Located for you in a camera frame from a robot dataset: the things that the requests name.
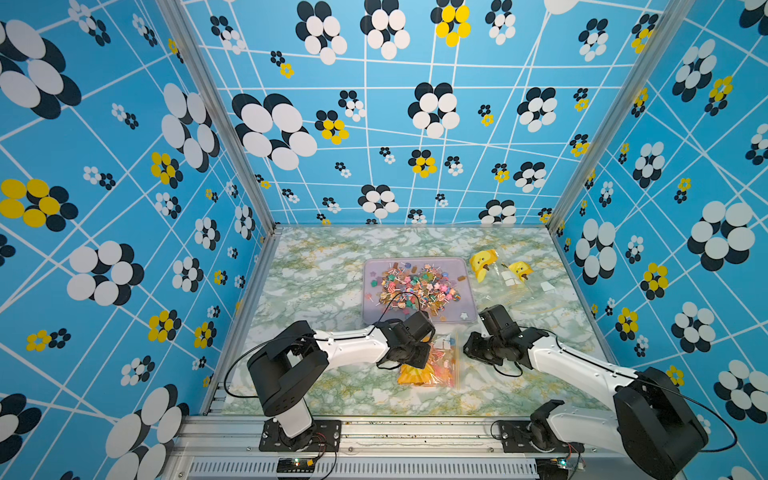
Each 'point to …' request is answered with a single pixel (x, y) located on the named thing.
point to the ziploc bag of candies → (442, 368)
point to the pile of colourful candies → (424, 287)
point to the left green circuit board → (295, 465)
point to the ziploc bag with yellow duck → (531, 277)
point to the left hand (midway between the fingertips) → (428, 356)
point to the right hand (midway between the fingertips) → (468, 348)
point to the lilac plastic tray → (464, 311)
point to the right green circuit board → (553, 468)
